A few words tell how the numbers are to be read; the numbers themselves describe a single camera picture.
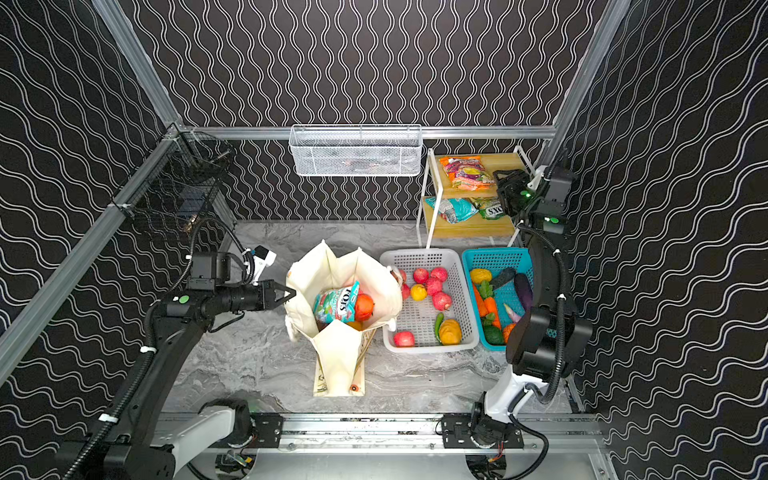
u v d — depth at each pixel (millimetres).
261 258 673
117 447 377
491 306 937
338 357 665
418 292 938
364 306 850
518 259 1004
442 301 925
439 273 988
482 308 919
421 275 1002
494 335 852
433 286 956
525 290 974
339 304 794
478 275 998
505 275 1006
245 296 619
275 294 682
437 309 948
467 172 818
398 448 737
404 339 850
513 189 703
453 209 981
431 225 905
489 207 1000
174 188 929
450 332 858
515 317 919
